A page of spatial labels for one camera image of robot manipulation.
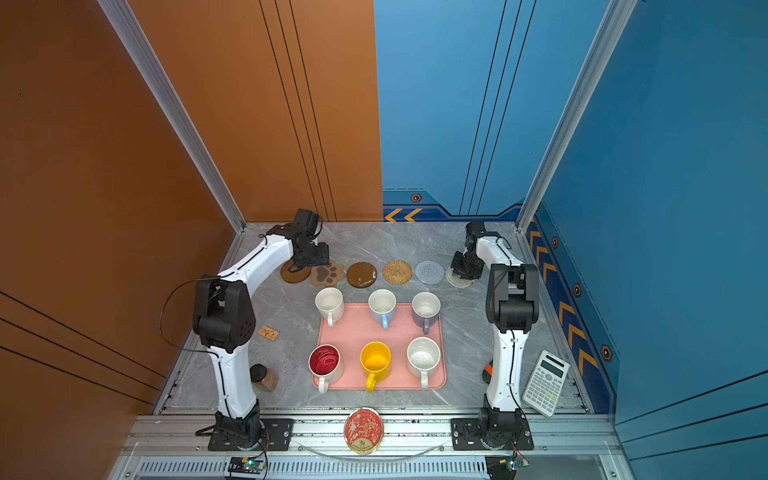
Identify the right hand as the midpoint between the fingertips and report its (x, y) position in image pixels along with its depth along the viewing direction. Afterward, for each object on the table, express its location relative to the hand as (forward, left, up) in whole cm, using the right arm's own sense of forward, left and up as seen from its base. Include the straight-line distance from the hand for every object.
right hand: (455, 272), depth 104 cm
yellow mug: (-31, +27, 0) cm, 41 cm away
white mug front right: (-30, +13, 0) cm, 32 cm away
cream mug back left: (-14, +42, +4) cm, 44 cm away
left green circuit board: (-55, +57, -2) cm, 79 cm away
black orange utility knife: (-34, -4, -1) cm, 34 cm away
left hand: (0, +45, +10) cm, 46 cm away
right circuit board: (-55, -4, -3) cm, 56 cm away
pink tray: (-20, +34, -1) cm, 40 cm away
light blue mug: (-15, +25, +4) cm, 30 cm away
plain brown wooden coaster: (-1, +56, +1) cm, 56 cm away
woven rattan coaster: (+1, +21, 0) cm, 21 cm away
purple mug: (-14, +11, 0) cm, 18 cm away
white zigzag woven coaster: (-3, 0, 0) cm, 3 cm away
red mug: (-32, +41, +1) cm, 52 cm away
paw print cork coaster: (0, +46, 0) cm, 46 cm away
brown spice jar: (-38, +54, +8) cm, 67 cm away
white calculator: (-37, -20, -1) cm, 42 cm away
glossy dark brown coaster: (-1, +33, 0) cm, 33 cm away
